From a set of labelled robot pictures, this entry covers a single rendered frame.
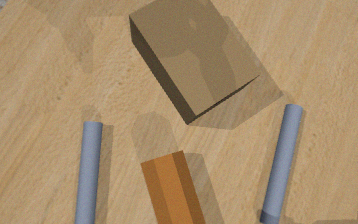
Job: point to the grey cylinder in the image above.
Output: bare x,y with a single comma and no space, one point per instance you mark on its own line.
281,165
88,173

